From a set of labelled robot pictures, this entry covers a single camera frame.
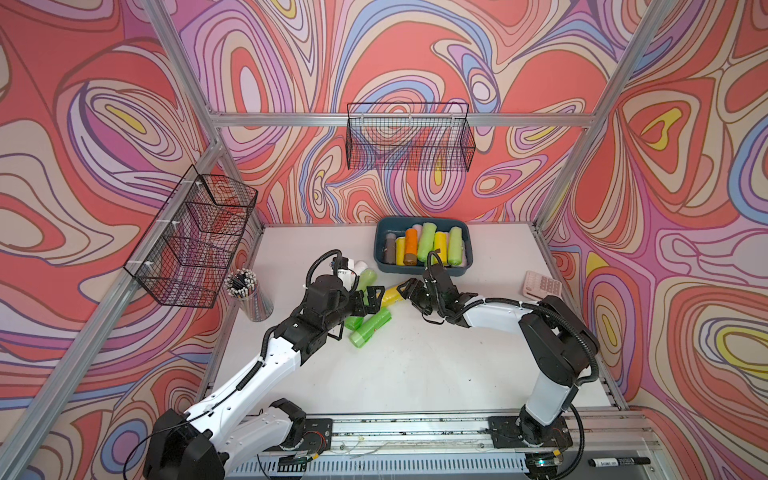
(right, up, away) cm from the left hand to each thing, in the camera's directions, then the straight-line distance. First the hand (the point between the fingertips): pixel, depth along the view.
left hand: (374, 290), depth 77 cm
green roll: (+18, +14, +27) cm, 35 cm away
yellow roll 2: (+23, +13, +27) cm, 37 cm away
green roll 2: (-3, +1, +24) cm, 24 cm away
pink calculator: (+55, -2, +23) cm, 59 cm away
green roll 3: (-7, -12, +13) cm, 19 cm away
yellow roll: (+8, +10, +30) cm, 33 cm away
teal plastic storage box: (+8, +20, +39) cm, 44 cm away
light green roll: (+27, +12, +27) cm, 40 cm away
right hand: (+8, -5, +15) cm, 18 cm away
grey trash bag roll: (+5, +11, +31) cm, 33 cm away
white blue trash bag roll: (-6, +5, +27) cm, 28 cm away
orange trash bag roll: (+12, +12, +27) cm, 31 cm away
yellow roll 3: (+5, -4, +18) cm, 19 cm away
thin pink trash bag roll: (+15, +20, +36) cm, 44 cm away
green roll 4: (-4, -15, +11) cm, 19 cm away
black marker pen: (+54, -40, -8) cm, 67 cm away
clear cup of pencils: (-37, +1, +6) cm, 38 cm away
